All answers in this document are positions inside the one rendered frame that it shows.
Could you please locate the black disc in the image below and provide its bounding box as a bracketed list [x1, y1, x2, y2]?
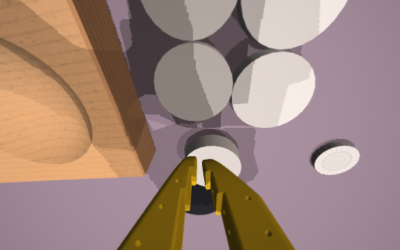
[185, 184, 215, 215]

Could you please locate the orange tray with round pockets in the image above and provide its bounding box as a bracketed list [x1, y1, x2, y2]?
[0, 0, 156, 183]

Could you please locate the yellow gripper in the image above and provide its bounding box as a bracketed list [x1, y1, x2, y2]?
[117, 156, 295, 250]

